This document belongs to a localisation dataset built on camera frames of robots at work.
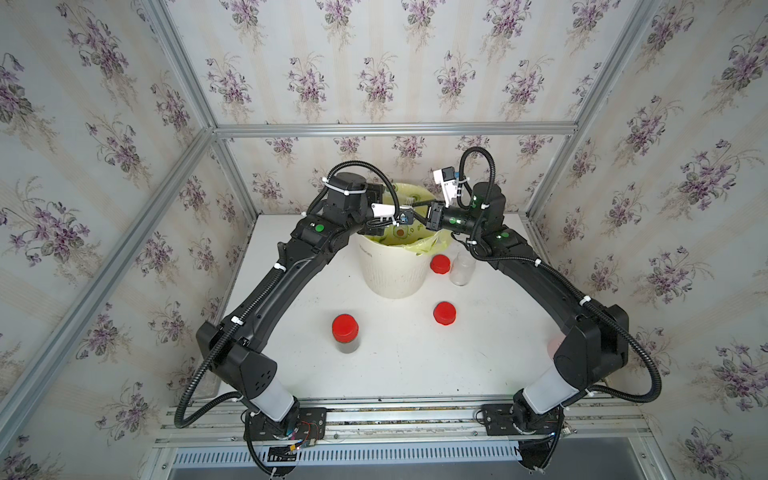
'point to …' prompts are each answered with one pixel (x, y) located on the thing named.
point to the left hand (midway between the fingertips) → (377, 193)
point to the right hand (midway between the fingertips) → (411, 209)
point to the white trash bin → (392, 271)
